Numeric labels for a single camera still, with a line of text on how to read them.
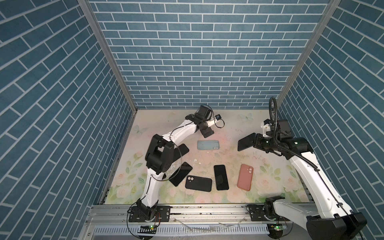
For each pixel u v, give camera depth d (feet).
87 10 2.32
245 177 2.86
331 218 1.23
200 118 2.46
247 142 2.82
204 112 2.48
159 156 1.78
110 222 2.46
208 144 3.25
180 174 2.86
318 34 2.63
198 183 2.79
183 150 3.16
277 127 1.80
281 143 1.72
